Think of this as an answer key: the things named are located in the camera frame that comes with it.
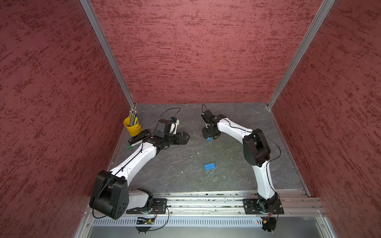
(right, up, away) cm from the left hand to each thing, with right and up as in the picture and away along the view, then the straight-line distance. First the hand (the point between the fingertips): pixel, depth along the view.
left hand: (182, 139), depth 84 cm
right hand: (+17, 0, +15) cm, 23 cm away
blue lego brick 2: (+16, -17, +3) cm, 23 cm away
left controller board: (-19, -39, -12) cm, 45 cm away
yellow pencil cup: (-34, +4, +13) cm, 37 cm away
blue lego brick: (+16, 0, +4) cm, 16 cm away
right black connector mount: (+44, -40, -13) cm, 61 cm away
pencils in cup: (-33, +15, +9) cm, 37 cm away
